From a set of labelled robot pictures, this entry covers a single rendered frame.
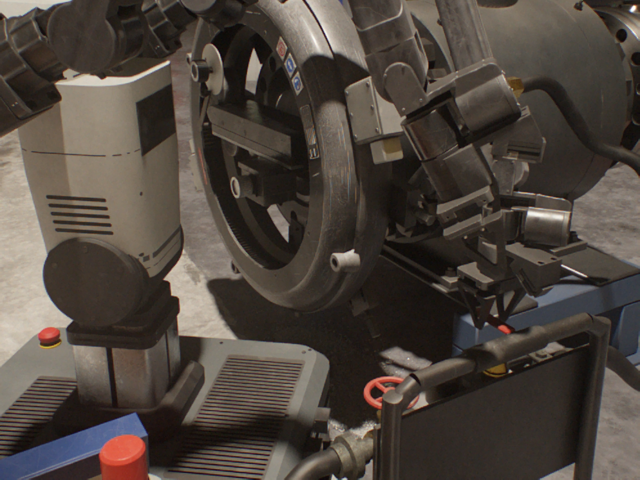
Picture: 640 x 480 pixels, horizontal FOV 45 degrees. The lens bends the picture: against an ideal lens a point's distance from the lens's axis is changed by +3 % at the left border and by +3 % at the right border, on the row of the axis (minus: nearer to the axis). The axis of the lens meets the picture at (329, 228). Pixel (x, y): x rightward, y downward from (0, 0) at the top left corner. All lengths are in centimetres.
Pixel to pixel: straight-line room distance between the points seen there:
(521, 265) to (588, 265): 91
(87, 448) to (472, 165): 50
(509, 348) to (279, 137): 70
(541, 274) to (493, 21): 85
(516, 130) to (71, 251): 69
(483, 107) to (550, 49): 101
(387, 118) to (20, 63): 59
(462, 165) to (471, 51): 34
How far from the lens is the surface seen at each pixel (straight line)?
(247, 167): 153
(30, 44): 97
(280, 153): 151
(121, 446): 63
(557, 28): 192
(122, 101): 112
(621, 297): 204
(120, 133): 113
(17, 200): 338
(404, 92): 85
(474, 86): 87
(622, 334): 211
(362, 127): 133
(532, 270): 112
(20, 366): 164
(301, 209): 179
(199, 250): 269
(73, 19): 92
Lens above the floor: 107
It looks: 22 degrees down
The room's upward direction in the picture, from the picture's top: straight up
